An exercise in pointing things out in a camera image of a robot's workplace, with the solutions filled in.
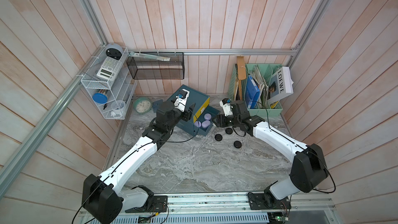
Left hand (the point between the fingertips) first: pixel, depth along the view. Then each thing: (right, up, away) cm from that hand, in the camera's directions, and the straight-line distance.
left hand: (189, 102), depth 75 cm
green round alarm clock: (-33, -1, +28) cm, 43 cm away
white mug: (-38, -2, +7) cm, 39 cm away
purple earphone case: (+9, -12, +17) cm, 23 cm away
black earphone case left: (+18, -21, +23) cm, 36 cm away
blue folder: (+40, +7, +23) cm, 47 cm away
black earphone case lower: (+29, -25, +19) cm, 42 cm away
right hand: (+15, -8, +11) cm, 20 cm away
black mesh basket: (-32, +25, +31) cm, 51 cm away
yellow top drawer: (+10, 0, +14) cm, 17 cm away
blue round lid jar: (-45, +2, +2) cm, 45 cm away
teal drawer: (+15, -6, +23) cm, 28 cm away
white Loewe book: (+55, +11, +16) cm, 58 cm away
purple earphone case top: (+11, -8, +21) cm, 25 cm away
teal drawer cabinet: (+7, +2, +15) cm, 16 cm away
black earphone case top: (+25, -17, +24) cm, 39 cm away
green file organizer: (+48, +21, +27) cm, 58 cm away
